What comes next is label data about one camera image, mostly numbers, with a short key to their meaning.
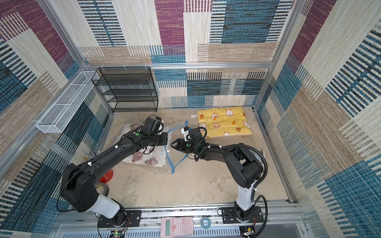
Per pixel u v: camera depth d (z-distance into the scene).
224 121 1.09
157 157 0.89
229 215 0.73
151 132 0.64
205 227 0.71
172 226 0.70
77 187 0.42
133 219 0.73
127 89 1.09
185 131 0.86
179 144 0.80
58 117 0.71
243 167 0.49
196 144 0.73
